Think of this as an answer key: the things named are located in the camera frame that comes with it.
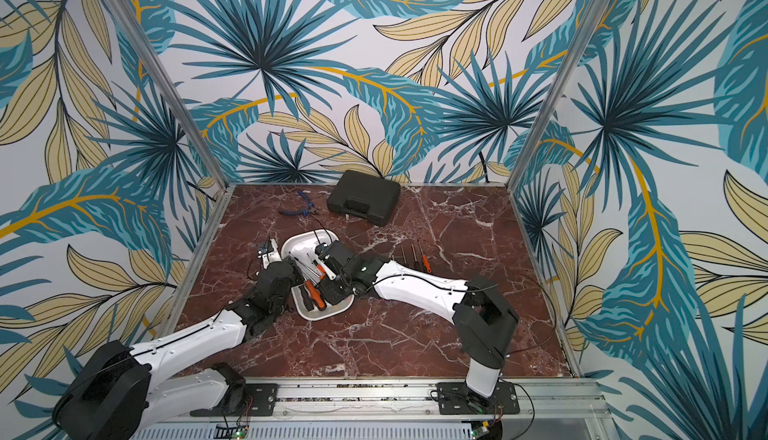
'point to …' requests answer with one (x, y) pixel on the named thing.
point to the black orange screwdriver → (425, 261)
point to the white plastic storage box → (306, 242)
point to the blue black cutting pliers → (311, 208)
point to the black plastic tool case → (369, 197)
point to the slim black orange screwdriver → (320, 269)
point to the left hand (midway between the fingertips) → (291, 261)
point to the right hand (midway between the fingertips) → (330, 286)
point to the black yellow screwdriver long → (403, 254)
